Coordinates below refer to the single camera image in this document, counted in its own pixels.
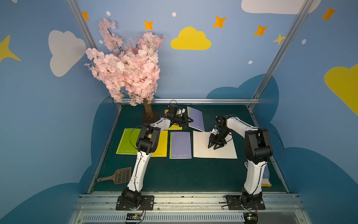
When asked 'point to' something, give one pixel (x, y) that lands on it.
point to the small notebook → (201, 140)
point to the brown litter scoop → (123, 175)
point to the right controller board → (251, 218)
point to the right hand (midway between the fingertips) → (213, 146)
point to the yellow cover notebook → (175, 126)
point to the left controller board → (134, 216)
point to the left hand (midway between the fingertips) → (194, 118)
